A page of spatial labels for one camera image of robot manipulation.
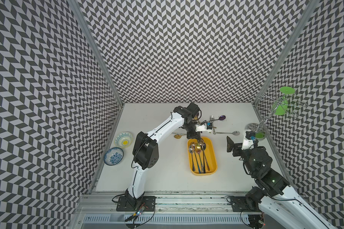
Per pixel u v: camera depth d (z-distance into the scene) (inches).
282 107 29.6
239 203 29.6
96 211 28.5
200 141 32.5
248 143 23.6
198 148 36.7
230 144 27.4
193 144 36.8
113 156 35.0
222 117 41.3
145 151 20.2
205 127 29.1
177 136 38.8
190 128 29.0
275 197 19.6
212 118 42.6
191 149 36.6
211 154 34.9
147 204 29.3
